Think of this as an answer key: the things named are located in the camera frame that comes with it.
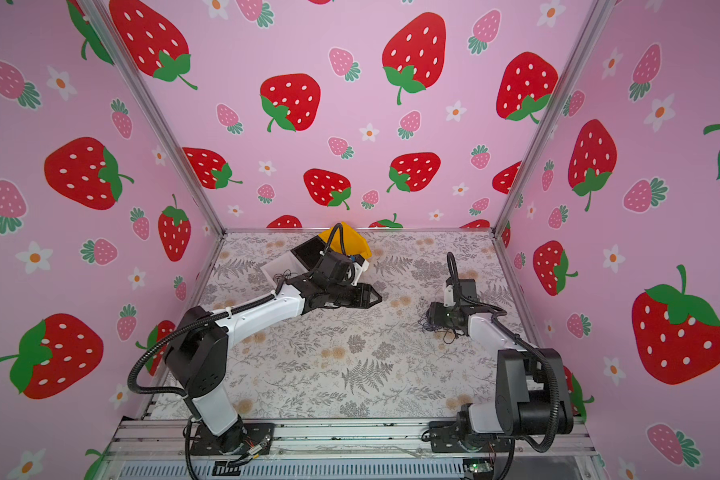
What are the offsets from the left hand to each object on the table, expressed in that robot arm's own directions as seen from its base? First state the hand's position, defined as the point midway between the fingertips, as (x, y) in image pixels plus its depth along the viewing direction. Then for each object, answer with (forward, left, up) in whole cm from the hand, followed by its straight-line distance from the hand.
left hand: (379, 298), depth 83 cm
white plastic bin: (+19, +34, -10) cm, 40 cm away
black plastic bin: (+26, +25, -9) cm, 37 cm away
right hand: (+2, -18, -10) cm, 21 cm away
